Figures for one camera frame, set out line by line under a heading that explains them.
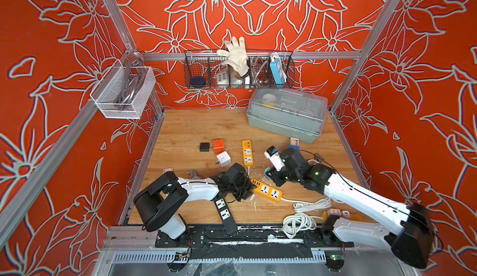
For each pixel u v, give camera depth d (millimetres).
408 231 381
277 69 860
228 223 745
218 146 964
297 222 757
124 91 759
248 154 954
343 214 728
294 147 925
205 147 1007
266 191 832
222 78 941
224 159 908
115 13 772
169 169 922
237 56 880
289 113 939
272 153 680
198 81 983
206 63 954
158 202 443
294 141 1003
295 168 576
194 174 899
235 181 688
